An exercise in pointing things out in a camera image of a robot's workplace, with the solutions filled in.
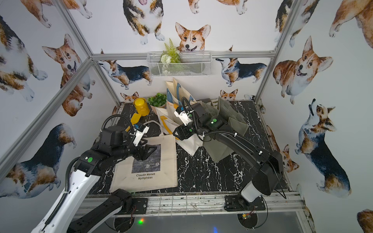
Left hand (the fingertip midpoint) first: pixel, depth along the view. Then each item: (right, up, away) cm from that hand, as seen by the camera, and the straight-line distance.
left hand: (152, 141), depth 68 cm
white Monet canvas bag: (-2, -20, +16) cm, 25 cm away
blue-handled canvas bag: (+6, +26, +38) cm, 46 cm away
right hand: (+11, +5, +4) cm, 12 cm away
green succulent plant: (-6, +23, +35) cm, 42 cm away
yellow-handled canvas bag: (+5, +8, +15) cm, 17 cm away
